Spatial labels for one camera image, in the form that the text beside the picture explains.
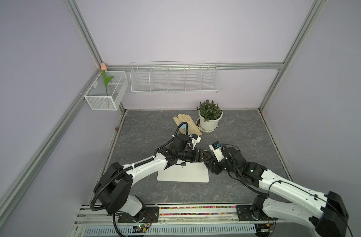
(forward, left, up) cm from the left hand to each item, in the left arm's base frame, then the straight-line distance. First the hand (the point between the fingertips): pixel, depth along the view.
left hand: (207, 159), depth 76 cm
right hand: (+1, -1, -2) cm, 2 cm away
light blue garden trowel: (+34, +11, -14) cm, 38 cm away
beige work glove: (+33, +4, -17) cm, 37 cm away
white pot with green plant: (+32, -7, 0) cm, 32 cm away
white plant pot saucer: (+34, -1, -15) cm, 37 cm away
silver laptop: (0, +12, -15) cm, 19 cm away
